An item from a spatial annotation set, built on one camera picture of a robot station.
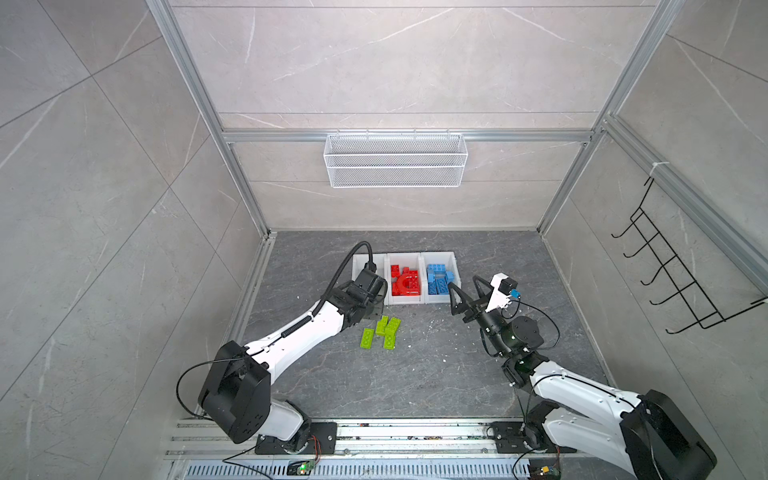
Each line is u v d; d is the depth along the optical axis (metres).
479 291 0.76
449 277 0.98
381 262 1.01
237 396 0.41
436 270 1.06
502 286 0.64
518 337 0.58
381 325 0.92
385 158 0.98
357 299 0.62
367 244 0.68
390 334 0.90
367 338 0.90
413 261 1.04
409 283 0.99
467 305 0.66
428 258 1.02
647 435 0.40
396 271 1.02
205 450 0.71
